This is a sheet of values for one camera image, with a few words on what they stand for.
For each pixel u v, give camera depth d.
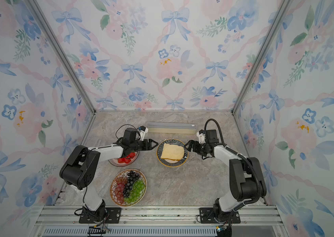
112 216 0.74
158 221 0.73
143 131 0.87
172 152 0.93
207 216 0.74
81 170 0.49
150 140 0.85
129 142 0.76
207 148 0.69
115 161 0.90
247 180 0.46
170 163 0.90
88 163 0.49
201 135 0.87
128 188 0.78
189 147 0.84
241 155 0.51
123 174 0.85
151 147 0.85
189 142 0.85
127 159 0.90
